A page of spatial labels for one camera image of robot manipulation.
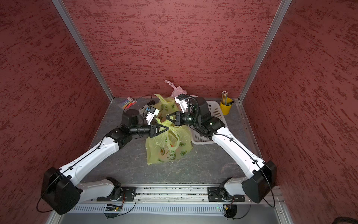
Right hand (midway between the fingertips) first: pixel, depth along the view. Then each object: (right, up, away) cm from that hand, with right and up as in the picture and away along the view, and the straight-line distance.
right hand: (166, 121), depth 67 cm
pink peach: (+3, -12, -1) cm, 13 cm away
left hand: (-1, -6, +4) cm, 7 cm away
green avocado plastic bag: (-3, +7, +25) cm, 26 cm away
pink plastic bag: (+4, +20, +36) cm, 42 cm away
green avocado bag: (+3, -13, +7) cm, 15 cm away
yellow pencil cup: (+42, +7, +38) cm, 57 cm away
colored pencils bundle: (+40, +15, +36) cm, 55 cm away
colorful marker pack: (-39, +12, +50) cm, 65 cm away
